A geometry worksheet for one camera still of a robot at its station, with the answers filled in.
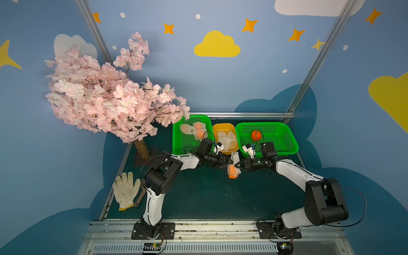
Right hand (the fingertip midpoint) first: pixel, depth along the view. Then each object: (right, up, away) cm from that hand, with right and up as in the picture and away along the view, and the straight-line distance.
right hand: (238, 164), depth 85 cm
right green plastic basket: (+37, +11, +22) cm, 44 cm away
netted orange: (-30, +20, +21) cm, 42 cm away
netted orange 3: (-21, +17, +19) cm, 33 cm away
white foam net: (-6, +14, +16) cm, 22 cm away
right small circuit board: (+19, -37, -12) cm, 44 cm away
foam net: (-1, +14, +16) cm, 21 cm away
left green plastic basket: (-30, +17, +23) cm, 42 cm away
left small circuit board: (-43, -36, -13) cm, 57 cm away
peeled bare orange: (+16, +16, +19) cm, 29 cm away
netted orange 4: (-3, -3, -2) cm, 5 cm away
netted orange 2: (-22, +23, +25) cm, 41 cm away
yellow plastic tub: (-3, +22, +27) cm, 34 cm away
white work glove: (-63, -15, +1) cm, 64 cm away
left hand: (-2, +1, +2) cm, 3 cm away
